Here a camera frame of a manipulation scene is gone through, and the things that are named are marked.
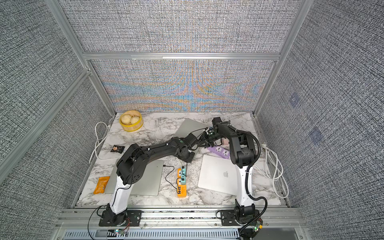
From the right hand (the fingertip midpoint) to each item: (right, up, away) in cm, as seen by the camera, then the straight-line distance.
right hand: (197, 140), depth 97 cm
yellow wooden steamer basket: (-47, +8, +10) cm, 49 cm away
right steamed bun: (-45, +14, +12) cm, 49 cm away
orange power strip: (-9, -25, -17) cm, 31 cm away
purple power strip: (+14, -7, -2) cm, 16 cm away
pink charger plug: (+18, -1, 0) cm, 18 cm away
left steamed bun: (-52, +14, +13) cm, 55 cm away
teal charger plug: (-8, -16, -13) cm, 23 cm away
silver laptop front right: (+12, -20, -6) cm, 24 cm away
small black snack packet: (-52, -6, +1) cm, 52 cm away
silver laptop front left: (-27, -23, -14) cm, 38 cm away
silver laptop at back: (-6, +9, +16) cm, 19 cm away
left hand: (-3, -11, -3) cm, 12 cm away
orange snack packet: (-54, -23, -13) cm, 60 cm away
